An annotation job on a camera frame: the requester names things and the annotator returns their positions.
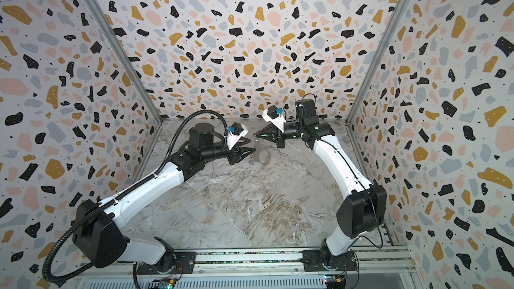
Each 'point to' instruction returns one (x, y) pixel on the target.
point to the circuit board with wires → (168, 283)
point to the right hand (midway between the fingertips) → (257, 131)
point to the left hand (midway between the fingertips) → (253, 140)
